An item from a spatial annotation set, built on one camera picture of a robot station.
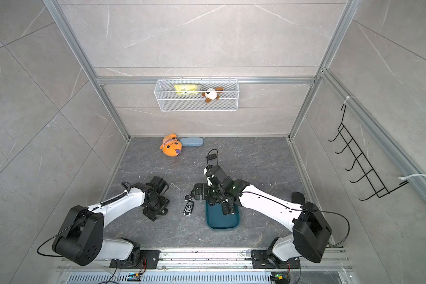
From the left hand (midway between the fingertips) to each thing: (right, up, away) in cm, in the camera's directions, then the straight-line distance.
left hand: (166, 206), depth 88 cm
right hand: (+18, +9, -10) cm, 23 cm away
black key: (+22, +24, +19) cm, 38 cm away
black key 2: (+30, -1, -2) cm, 30 cm away
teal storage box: (+26, -5, -5) cm, 27 cm away
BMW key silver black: (+12, -1, -1) cm, 12 cm away
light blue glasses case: (+10, +34, +25) cm, 44 cm away
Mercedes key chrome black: (+11, +4, +2) cm, 11 cm away
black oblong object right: (+68, +4, +2) cm, 68 cm away
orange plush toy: (-2, +31, +16) cm, 35 cm away
